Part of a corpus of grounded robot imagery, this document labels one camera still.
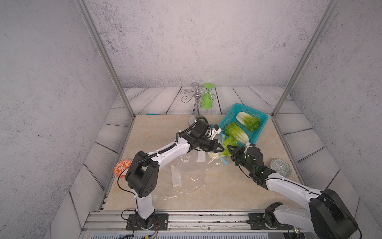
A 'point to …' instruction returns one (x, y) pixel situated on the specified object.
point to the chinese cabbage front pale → (234, 130)
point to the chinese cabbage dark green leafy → (229, 141)
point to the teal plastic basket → (231, 116)
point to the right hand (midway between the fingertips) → (226, 145)
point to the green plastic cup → (207, 100)
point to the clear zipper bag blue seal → (185, 176)
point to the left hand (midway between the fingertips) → (226, 151)
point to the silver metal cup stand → (198, 97)
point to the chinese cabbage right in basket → (251, 123)
